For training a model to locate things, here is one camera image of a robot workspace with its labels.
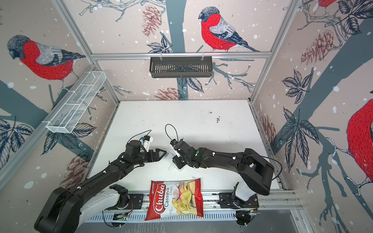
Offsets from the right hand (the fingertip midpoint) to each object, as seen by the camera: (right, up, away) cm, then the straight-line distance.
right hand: (174, 160), depth 83 cm
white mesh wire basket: (-54, +37, -2) cm, 65 cm away
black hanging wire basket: (-4, +62, +24) cm, 67 cm away
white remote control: (-4, 0, +5) cm, 6 cm away
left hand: (-8, +4, -1) cm, 9 cm away
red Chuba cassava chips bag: (+2, -15, -13) cm, 20 cm away
